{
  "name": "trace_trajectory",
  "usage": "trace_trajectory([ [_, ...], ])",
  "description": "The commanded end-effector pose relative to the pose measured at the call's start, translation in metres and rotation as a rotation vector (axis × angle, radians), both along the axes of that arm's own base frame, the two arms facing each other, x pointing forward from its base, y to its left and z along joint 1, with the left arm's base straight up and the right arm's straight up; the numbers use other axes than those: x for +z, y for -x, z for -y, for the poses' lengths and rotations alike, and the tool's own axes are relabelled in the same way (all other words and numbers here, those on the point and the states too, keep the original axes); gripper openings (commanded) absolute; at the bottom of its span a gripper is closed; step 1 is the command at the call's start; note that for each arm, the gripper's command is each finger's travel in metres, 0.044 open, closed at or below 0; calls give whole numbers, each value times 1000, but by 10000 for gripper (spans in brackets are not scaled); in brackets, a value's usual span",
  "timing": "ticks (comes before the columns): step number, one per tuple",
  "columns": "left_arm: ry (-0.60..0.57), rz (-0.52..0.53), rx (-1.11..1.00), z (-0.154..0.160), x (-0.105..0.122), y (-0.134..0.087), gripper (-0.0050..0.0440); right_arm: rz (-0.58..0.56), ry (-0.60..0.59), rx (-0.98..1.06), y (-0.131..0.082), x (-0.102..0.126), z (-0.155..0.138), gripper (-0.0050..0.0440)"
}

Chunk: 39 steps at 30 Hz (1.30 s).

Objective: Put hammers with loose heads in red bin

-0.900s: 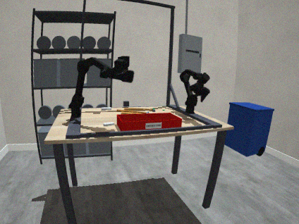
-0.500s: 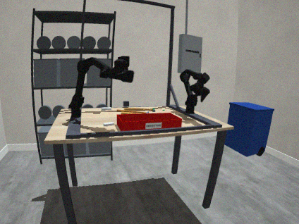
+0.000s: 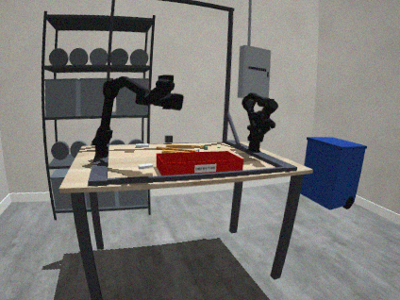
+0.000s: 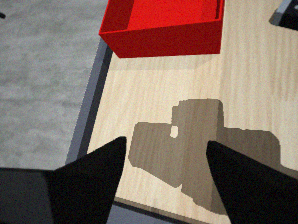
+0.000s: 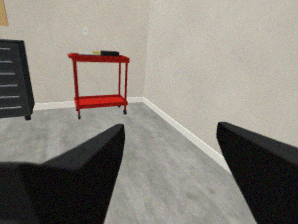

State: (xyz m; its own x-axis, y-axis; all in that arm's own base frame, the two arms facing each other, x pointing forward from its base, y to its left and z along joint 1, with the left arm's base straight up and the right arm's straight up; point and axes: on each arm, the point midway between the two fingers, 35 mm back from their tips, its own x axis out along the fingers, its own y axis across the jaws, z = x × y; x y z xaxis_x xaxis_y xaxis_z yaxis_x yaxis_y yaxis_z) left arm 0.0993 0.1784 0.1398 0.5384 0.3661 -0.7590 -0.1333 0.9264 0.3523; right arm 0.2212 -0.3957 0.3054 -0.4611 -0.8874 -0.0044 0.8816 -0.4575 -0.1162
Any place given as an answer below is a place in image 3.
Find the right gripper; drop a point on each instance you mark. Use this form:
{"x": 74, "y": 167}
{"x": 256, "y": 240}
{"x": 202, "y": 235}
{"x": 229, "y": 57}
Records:
{"x": 167, "y": 100}

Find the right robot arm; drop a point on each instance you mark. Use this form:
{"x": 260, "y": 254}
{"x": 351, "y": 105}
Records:
{"x": 110, "y": 91}

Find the red bin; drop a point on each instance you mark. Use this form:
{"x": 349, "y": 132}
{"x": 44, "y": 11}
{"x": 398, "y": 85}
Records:
{"x": 198, "y": 162}

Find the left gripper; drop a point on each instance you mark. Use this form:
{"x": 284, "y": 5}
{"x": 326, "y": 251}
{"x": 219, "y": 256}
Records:
{"x": 264, "y": 127}

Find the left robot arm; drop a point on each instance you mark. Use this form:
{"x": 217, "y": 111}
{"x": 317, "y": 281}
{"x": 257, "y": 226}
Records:
{"x": 248, "y": 103}

